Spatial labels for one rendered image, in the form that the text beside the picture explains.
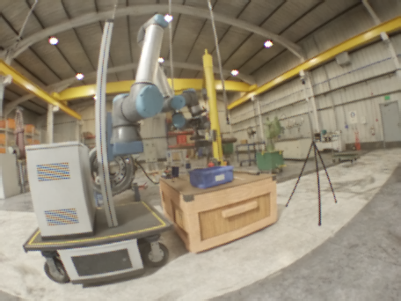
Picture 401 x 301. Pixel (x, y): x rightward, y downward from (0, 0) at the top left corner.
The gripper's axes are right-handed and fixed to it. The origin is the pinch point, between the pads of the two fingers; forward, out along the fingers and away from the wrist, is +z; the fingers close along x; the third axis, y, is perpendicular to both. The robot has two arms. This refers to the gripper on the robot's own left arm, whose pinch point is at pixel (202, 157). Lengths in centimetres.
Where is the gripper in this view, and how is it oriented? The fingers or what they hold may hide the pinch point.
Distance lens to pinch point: 138.0
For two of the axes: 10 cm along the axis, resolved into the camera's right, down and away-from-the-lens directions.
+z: 1.0, 10.0, 0.0
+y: 8.2, -0.8, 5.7
